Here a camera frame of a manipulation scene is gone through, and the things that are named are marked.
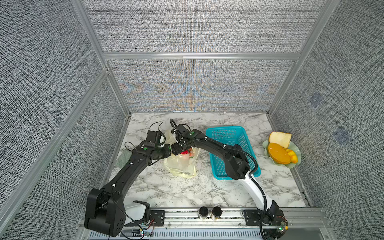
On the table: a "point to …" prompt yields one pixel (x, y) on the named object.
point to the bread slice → (282, 138)
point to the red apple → (184, 152)
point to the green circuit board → (137, 233)
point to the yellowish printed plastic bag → (182, 165)
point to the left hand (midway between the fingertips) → (172, 149)
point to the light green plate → (292, 146)
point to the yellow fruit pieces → (293, 156)
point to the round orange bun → (279, 153)
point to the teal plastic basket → (230, 136)
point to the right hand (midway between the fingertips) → (175, 145)
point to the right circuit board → (282, 227)
